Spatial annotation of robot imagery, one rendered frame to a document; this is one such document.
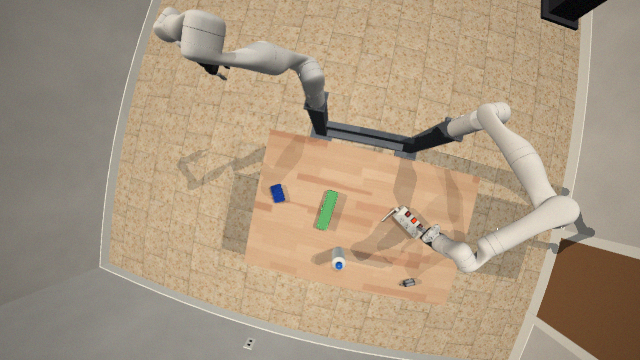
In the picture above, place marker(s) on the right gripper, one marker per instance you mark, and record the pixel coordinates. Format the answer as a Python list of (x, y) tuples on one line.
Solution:
[(213, 69)]

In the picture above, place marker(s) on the grey power strip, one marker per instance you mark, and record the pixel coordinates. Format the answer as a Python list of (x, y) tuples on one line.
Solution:
[(407, 220)]

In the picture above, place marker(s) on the white bottle with blue cap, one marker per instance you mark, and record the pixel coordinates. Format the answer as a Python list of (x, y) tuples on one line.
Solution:
[(338, 258)]

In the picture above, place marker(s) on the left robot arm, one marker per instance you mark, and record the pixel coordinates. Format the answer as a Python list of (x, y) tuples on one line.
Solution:
[(525, 162)]

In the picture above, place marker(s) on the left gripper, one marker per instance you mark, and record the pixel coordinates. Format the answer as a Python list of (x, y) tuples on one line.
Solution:
[(432, 234)]

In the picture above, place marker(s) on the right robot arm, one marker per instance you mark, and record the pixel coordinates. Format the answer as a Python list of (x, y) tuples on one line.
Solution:
[(203, 39)]

